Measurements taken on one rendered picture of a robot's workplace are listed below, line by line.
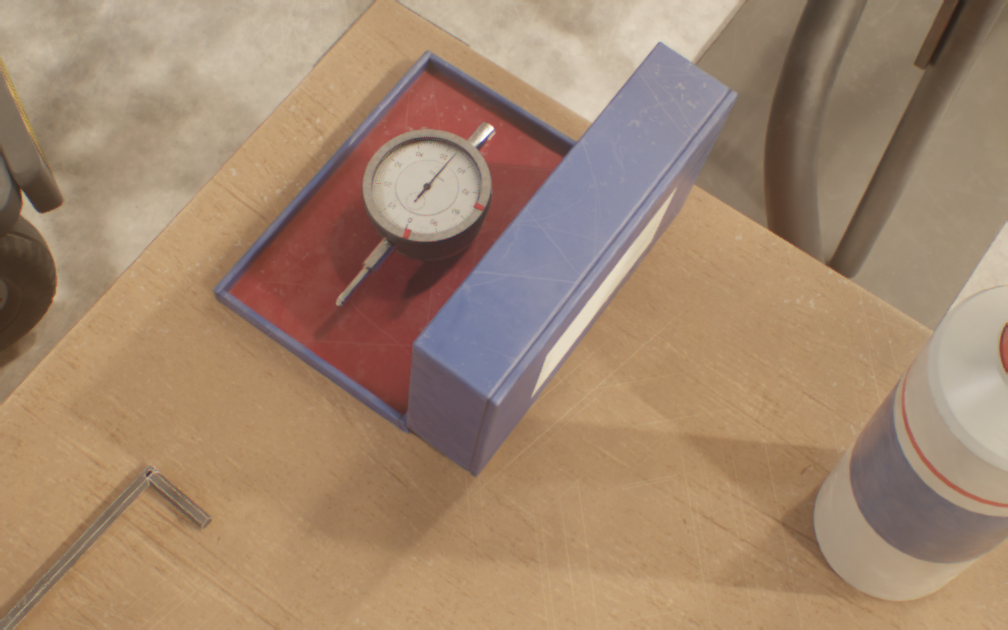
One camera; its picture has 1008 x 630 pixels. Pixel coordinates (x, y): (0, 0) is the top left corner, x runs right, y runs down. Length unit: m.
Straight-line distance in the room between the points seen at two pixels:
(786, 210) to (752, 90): 0.47
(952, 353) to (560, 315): 0.14
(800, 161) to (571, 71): 0.51
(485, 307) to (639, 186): 0.08
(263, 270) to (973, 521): 0.33
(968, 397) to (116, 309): 0.38
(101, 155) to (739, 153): 0.56
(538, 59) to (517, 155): 0.61
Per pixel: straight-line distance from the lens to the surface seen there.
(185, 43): 1.30
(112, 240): 1.21
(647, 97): 0.54
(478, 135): 0.64
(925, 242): 1.21
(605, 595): 0.59
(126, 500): 0.61
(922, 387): 0.45
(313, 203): 0.65
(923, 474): 0.47
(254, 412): 0.62
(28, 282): 1.11
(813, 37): 0.77
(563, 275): 0.50
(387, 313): 0.62
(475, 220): 0.60
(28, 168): 0.88
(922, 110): 0.96
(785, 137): 0.77
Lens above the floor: 1.04
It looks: 66 degrees down
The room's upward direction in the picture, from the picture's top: straight up
